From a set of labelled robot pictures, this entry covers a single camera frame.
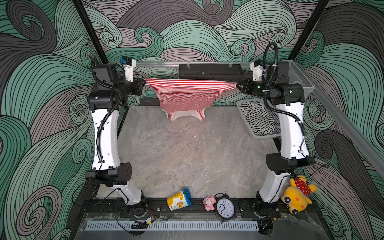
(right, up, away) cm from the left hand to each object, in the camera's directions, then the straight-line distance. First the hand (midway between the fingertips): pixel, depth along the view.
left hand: (144, 79), depth 66 cm
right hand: (+44, -2, +2) cm, 44 cm away
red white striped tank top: (+18, -6, +22) cm, 29 cm away
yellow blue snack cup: (+16, -57, +4) cm, 59 cm away
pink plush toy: (+30, -60, +7) cm, 67 cm away
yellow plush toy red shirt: (+72, -56, +5) cm, 91 cm away
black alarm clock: (+38, -62, +6) cm, 73 cm away
